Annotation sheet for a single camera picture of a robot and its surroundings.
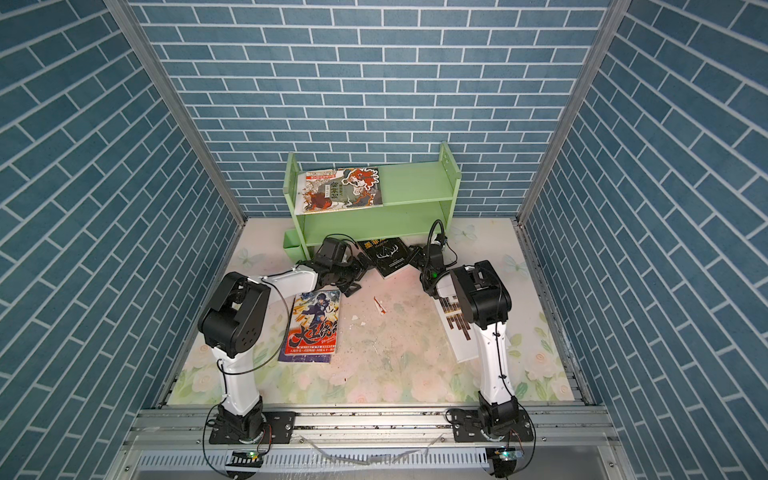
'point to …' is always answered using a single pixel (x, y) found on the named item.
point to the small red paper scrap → (378, 305)
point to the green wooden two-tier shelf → (416, 199)
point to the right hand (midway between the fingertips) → (411, 246)
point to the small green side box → (292, 245)
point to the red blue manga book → (313, 326)
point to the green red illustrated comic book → (324, 190)
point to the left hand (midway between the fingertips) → (372, 272)
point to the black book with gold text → (386, 255)
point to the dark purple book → (303, 358)
